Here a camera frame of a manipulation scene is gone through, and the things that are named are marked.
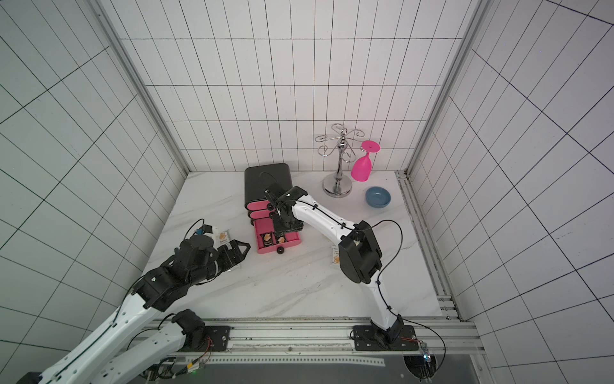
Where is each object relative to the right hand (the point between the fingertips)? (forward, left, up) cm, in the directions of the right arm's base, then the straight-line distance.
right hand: (275, 232), depth 87 cm
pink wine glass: (+27, -33, +8) cm, 43 cm away
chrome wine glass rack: (+32, -24, +19) cm, 45 cm away
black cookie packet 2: (+1, -1, -6) cm, 7 cm away
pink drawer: (+8, +7, +1) cm, 10 cm away
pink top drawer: (+8, +7, +6) cm, 12 cm away
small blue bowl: (+27, -43, -9) cm, 51 cm away
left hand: (-13, +9, +7) cm, 17 cm away
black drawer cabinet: (+22, +10, +6) cm, 25 cm away
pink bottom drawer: (+7, +6, -7) cm, 11 cm away
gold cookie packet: (-5, -23, -9) cm, 25 cm away
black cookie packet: (+2, +4, -7) cm, 9 cm away
